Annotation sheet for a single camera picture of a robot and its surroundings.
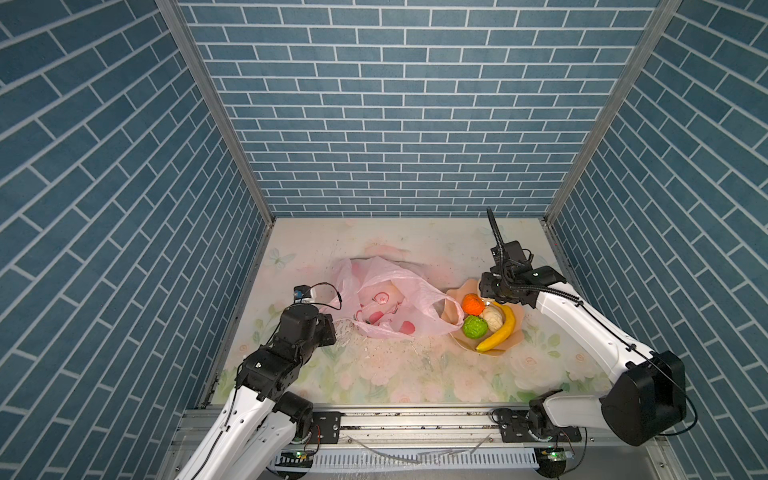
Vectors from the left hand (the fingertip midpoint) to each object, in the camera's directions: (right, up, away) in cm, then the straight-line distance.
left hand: (332, 317), depth 76 cm
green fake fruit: (+39, -5, +8) cm, 40 cm away
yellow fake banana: (+48, -6, +9) cm, 49 cm away
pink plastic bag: (+14, 0, +20) cm, 25 cm away
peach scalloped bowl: (+50, -7, +9) cm, 52 cm away
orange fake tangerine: (+39, +1, +13) cm, 42 cm away
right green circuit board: (+55, -32, -5) cm, 64 cm away
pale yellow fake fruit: (+45, -3, +11) cm, 47 cm away
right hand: (+41, +8, +8) cm, 43 cm away
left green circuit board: (-8, -34, -4) cm, 35 cm away
